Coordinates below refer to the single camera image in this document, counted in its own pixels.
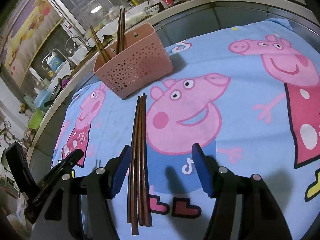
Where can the chrome kitchen faucet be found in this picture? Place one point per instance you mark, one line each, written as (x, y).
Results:
(74, 43)

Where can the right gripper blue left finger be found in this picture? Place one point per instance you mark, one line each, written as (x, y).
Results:
(103, 184)

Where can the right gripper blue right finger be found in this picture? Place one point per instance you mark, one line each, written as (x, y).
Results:
(223, 185)

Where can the blue white detergent jug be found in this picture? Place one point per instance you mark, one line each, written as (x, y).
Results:
(54, 61)

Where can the blue cartoon pig towel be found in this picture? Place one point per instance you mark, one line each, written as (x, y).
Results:
(249, 95)

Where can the brown wooden chopstick bundle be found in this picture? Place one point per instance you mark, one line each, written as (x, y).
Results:
(138, 197)

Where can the green plastic bowl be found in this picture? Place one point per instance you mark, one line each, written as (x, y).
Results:
(36, 119)

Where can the brown chopsticks left in basket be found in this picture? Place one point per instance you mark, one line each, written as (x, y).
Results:
(99, 45)

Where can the brown chopsticks centre in basket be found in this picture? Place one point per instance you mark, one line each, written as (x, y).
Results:
(120, 31)

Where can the pink perforated utensil basket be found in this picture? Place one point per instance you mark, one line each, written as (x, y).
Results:
(143, 61)

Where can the light blue plastic basin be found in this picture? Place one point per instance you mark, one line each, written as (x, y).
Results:
(42, 97)

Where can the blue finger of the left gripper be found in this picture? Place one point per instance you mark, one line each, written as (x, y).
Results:
(38, 193)

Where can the brown chopsticks in basket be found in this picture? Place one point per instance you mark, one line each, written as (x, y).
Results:
(99, 45)
(120, 31)

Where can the wooden cutting board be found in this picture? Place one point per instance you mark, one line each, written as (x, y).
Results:
(90, 55)

